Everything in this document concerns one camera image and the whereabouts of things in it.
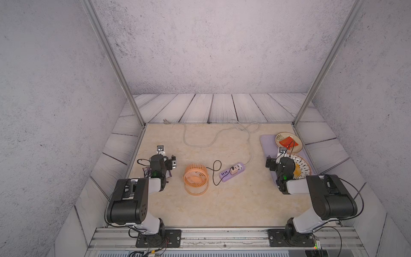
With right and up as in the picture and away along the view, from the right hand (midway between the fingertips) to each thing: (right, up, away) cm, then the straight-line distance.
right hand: (279, 155), depth 94 cm
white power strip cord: (-20, +21, +29) cm, 41 cm away
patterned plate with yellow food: (+15, -7, +2) cm, 17 cm away
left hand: (-66, 0, +1) cm, 66 cm away
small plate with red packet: (+13, +8, +15) cm, 22 cm away
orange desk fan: (-48, -12, -8) cm, 50 cm away
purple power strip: (-31, -9, -9) cm, 33 cm away
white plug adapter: (-26, -7, -5) cm, 27 cm away
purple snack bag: (-69, -5, -18) cm, 72 cm away
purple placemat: (+1, +2, +15) cm, 15 cm away
